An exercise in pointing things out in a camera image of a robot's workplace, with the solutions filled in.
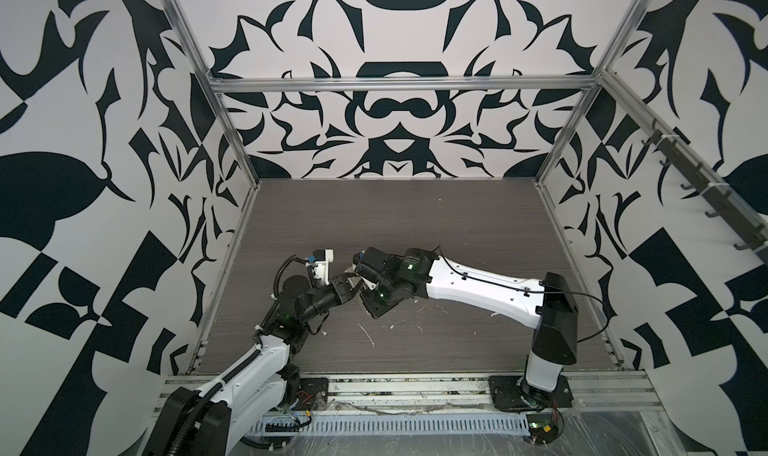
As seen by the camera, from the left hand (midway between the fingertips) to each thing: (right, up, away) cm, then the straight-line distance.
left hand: (368, 272), depth 77 cm
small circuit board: (+41, -36, -5) cm, 55 cm away
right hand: (0, -8, -2) cm, 8 cm away
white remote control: (-4, -2, -1) cm, 4 cm away
